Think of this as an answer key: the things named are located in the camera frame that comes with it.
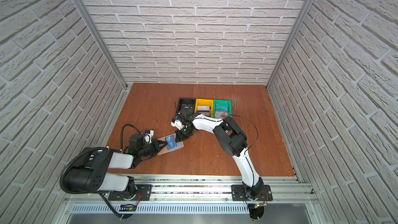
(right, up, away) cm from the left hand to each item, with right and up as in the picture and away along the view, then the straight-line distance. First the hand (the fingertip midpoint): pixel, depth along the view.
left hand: (168, 141), depth 89 cm
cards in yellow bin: (+22, +18, +14) cm, 31 cm away
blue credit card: (+2, -1, +1) cm, 2 cm away
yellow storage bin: (+22, +23, +13) cm, 34 cm away
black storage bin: (+9, +20, +18) cm, 28 cm away
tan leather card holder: (-1, -5, -2) cm, 6 cm away
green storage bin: (+36, +22, +23) cm, 48 cm away
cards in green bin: (+33, +16, +13) cm, 39 cm away
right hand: (+5, 0, +2) cm, 6 cm away
